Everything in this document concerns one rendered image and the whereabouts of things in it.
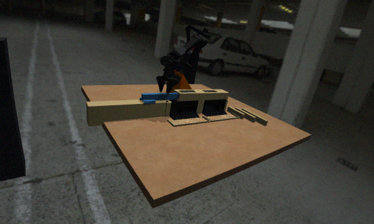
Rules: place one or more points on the tan wooden rod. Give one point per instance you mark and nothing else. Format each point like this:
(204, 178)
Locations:
(259, 119)

